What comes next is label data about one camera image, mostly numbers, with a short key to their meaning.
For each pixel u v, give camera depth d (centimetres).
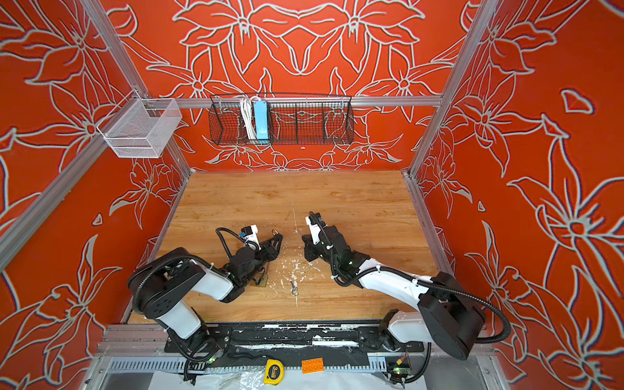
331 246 60
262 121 90
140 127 92
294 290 83
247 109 88
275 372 66
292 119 98
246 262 67
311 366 68
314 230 72
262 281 78
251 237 79
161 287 47
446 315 41
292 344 73
